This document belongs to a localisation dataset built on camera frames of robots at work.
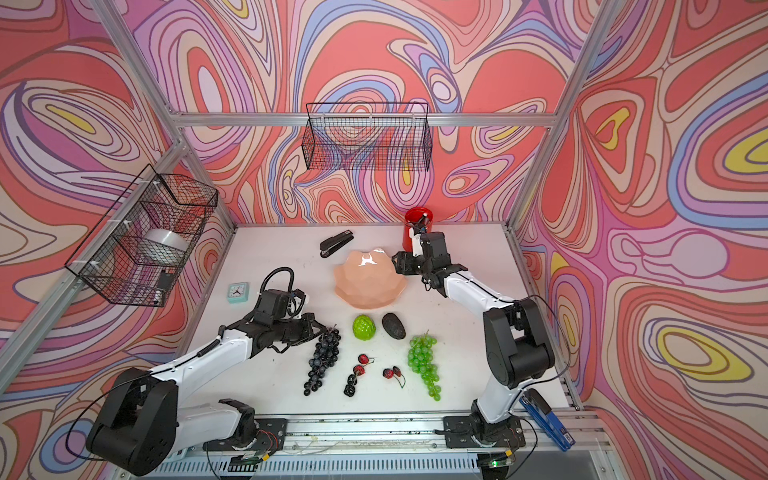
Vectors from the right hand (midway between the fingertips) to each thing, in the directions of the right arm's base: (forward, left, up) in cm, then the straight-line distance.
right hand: (403, 263), depth 93 cm
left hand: (-18, +23, -5) cm, 30 cm away
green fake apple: (-18, +13, -7) cm, 23 cm away
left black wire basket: (-14, +69, +22) cm, 74 cm away
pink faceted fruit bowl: (+2, +12, -11) cm, 16 cm away
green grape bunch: (-27, -3, -8) cm, 28 cm away
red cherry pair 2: (-30, +4, -11) cm, 32 cm away
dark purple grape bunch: (-26, +24, -8) cm, 36 cm away
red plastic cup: (+22, -4, -1) cm, 22 cm away
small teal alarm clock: (-3, +55, -10) cm, 56 cm away
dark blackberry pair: (-34, +16, -11) cm, 39 cm away
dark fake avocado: (-17, +4, -8) cm, 19 cm away
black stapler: (+17, +25, -9) cm, 32 cm away
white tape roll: (-9, +59, +21) cm, 63 cm away
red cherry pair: (-26, +13, -11) cm, 31 cm away
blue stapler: (-44, -35, -11) cm, 57 cm away
